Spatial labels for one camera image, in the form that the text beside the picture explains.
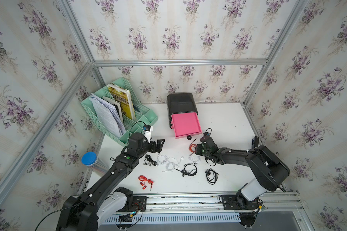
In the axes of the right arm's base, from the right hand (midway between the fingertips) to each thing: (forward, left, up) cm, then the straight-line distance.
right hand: (196, 148), depth 94 cm
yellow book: (+25, +49, +23) cm, 60 cm away
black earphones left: (-9, +31, +1) cm, 32 cm away
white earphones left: (-8, +22, 0) cm, 24 cm away
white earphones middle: (-10, +16, 0) cm, 19 cm away
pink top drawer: (+10, +7, +12) cm, 17 cm away
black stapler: (+4, -39, +2) cm, 39 cm away
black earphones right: (-18, -7, 0) cm, 19 cm away
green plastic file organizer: (+17, +52, +18) cm, 58 cm away
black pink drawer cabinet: (+26, +12, +16) cm, 33 cm away
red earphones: (+1, +3, 0) cm, 3 cm away
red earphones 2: (-20, +32, 0) cm, 38 cm away
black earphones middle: (-14, +5, +1) cm, 16 cm away
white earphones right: (-7, +2, 0) cm, 7 cm away
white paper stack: (+6, +51, +27) cm, 58 cm away
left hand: (-3, +23, +15) cm, 28 cm away
